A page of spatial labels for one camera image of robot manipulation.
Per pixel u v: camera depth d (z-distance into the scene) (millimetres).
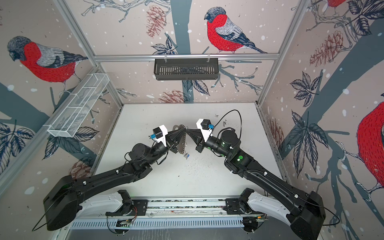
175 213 726
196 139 592
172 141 590
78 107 776
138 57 1214
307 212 383
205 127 527
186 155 716
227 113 498
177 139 599
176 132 607
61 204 402
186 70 1067
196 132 602
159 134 527
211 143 570
